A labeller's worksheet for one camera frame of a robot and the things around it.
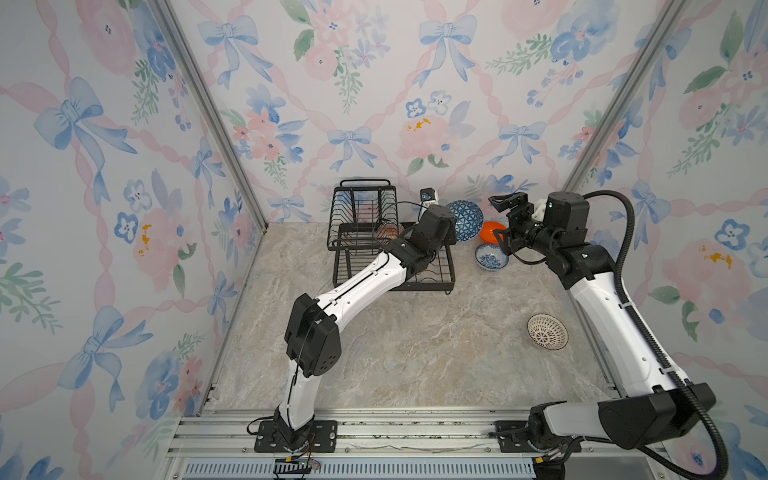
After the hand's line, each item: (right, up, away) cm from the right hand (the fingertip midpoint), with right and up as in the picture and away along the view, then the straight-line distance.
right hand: (489, 209), depth 71 cm
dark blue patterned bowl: (-2, -1, +10) cm, 11 cm away
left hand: (-7, -1, +8) cm, 11 cm away
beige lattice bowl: (+24, -34, +19) cm, 46 cm away
